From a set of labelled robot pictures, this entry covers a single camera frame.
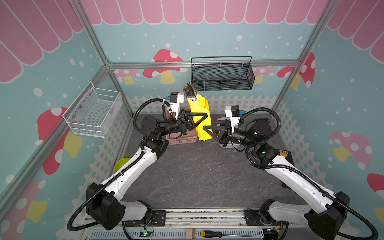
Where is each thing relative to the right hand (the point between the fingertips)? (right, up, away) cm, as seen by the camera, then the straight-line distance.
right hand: (204, 127), depth 55 cm
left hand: (+1, +3, -2) cm, 3 cm away
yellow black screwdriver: (+7, -50, +14) cm, 52 cm away
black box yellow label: (+55, -17, +39) cm, 69 cm away
